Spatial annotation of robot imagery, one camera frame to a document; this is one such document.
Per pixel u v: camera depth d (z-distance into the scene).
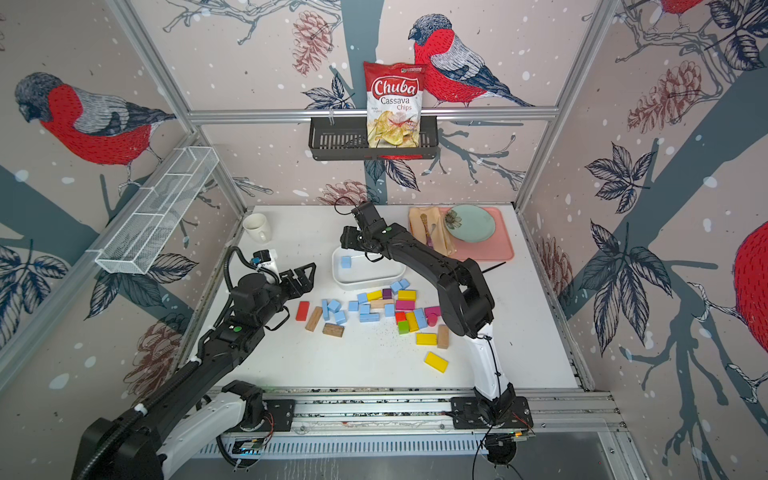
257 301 0.61
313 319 0.90
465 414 0.73
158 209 0.78
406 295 0.95
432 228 1.14
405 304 0.93
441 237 1.10
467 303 0.53
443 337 0.85
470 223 1.15
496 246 1.08
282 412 0.73
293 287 0.71
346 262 1.04
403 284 0.97
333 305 0.91
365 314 0.91
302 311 0.91
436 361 0.83
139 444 0.39
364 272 0.98
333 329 0.88
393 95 0.84
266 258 0.71
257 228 1.03
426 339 0.87
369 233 0.73
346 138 0.95
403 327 0.90
